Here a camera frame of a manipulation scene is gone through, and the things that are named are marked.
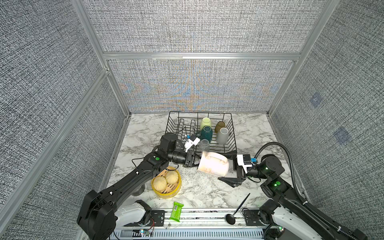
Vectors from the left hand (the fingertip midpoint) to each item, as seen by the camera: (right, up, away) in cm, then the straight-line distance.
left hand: (205, 164), depth 65 cm
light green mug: (+3, +20, +34) cm, 39 cm away
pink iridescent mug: (+3, +2, -7) cm, 8 cm away
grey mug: (+14, +10, +30) cm, 35 cm away
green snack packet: (-13, -26, +10) cm, 31 cm away
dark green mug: (+3, +13, +28) cm, 31 cm away
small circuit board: (+36, -32, +5) cm, 48 cm away
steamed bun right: (-16, -11, +16) cm, 26 cm away
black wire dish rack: (-11, +18, +48) cm, 53 cm away
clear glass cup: (+2, +5, +25) cm, 26 cm away
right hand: (+5, +1, -3) cm, 6 cm away
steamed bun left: (-23, -13, +14) cm, 30 cm away
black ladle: (+14, -29, +10) cm, 34 cm away
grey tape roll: (-34, -18, +15) cm, 41 cm away
